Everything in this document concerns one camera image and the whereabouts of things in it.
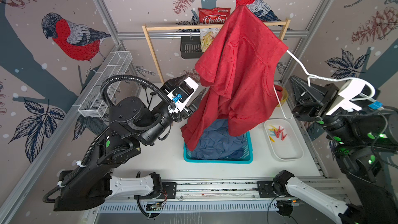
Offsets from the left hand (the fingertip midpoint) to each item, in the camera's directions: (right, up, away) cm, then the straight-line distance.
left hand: (194, 77), depth 42 cm
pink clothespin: (+50, -27, +52) cm, 77 cm away
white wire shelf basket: (-50, +13, +47) cm, 70 cm away
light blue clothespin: (+46, -28, +50) cm, 73 cm away
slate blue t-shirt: (+9, -31, +38) cm, 49 cm away
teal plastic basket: (+26, -38, +37) cm, 59 cm away
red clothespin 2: (+47, -28, +49) cm, 74 cm away
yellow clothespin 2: (+46, -26, +52) cm, 75 cm away
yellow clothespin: (+43, -31, +48) cm, 72 cm away
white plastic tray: (+51, -32, +48) cm, 77 cm away
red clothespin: (+50, -30, +49) cm, 76 cm away
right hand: (+24, 0, -5) cm, 25 cm away
